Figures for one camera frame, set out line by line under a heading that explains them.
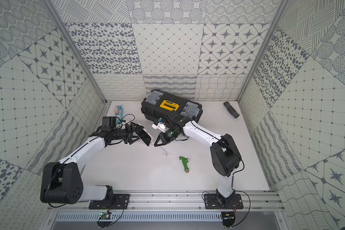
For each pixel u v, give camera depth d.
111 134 0.68
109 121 0.69
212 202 0.73
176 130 0.64
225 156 0.48
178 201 0.76
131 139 0.81
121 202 0.75
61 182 0.42
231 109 1.11
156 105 0.95
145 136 0.81
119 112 1.10
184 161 0.87
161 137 0.72
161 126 0.77
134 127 0.76
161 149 0.93
